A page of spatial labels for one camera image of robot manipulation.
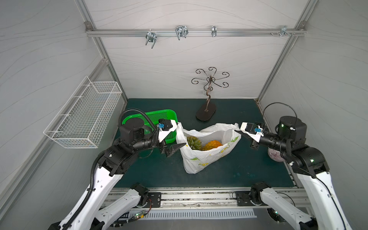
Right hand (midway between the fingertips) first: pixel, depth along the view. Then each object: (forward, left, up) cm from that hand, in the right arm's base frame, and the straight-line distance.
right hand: (238, 126), depth 60 cm
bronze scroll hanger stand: (+38, +9, -34) cm, 52 cm away
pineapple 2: (+5, +8, -27) cm, 28 cm away
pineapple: (-1, +18, -14) cm, 23 cm away
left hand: (-5, +25, +1) cm, 25 cm away
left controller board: (-31, +44, -34) cm, 64 cm away
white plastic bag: (-8, +19, -19) cm, 28 cm away
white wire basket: (+4, +73, -4) cm, 73 cm away
